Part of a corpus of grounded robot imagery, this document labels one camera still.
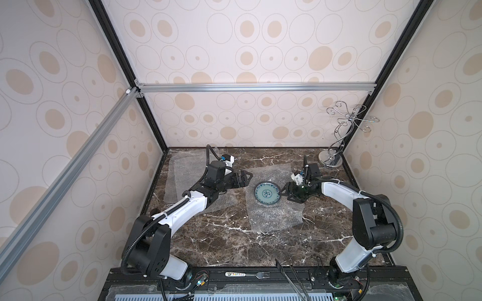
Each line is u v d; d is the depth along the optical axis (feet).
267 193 3.27
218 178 2.17
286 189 2.77
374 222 1.55
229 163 2.54
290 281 2.35
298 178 2.87
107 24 2.30
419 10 2.25
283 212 3.01
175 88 2.99
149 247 1.39
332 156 3.70
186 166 3.54
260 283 2.40
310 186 2.30
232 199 3.19
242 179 2.44
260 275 2.44
